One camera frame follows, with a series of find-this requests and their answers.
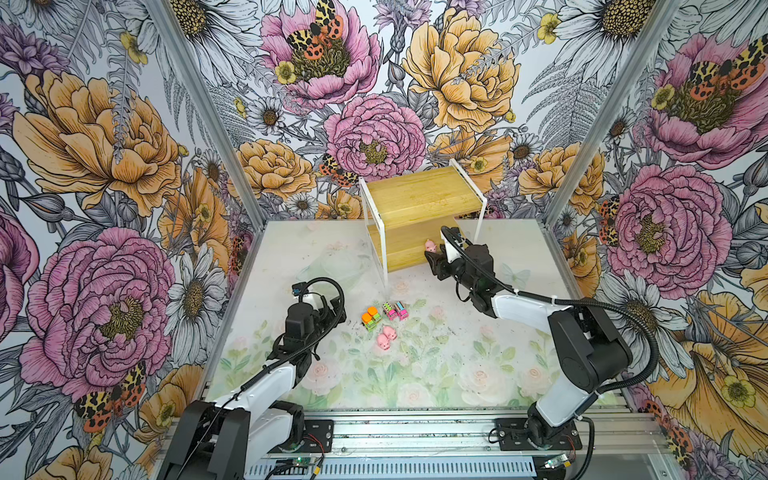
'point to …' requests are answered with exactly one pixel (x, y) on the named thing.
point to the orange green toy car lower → (369, 322)
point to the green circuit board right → (555, 462)
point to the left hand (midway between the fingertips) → (330, 308)
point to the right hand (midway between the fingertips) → (433, 256)
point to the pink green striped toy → (389, 311)
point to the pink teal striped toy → (401, 311)
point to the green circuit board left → (304, 461)
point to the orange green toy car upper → (373, 311)
